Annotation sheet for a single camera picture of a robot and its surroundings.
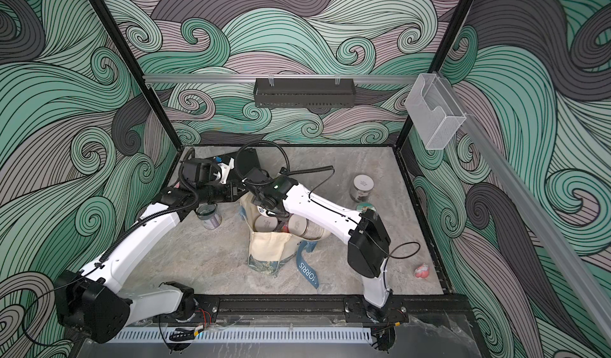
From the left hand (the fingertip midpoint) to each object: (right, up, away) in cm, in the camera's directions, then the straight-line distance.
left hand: (247, 186), depth 77 cm
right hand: (+4, -6, +4) cm, 9 cm away
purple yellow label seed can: (-8, -7, -12) cm, 16 cm away
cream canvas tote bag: (+8, -20, -4) cm, 22 cm away
